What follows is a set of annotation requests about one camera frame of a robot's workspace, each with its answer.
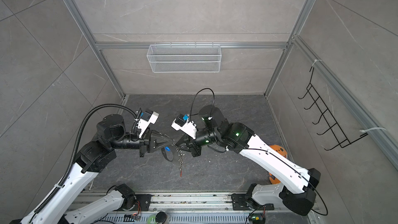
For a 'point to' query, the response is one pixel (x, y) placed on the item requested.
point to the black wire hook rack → (326, 116)
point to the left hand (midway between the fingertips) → (171, 140)
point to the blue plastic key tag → (167, 148)
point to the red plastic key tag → (181, 173)
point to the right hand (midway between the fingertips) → (176, 145)
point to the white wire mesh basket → (181, 58)
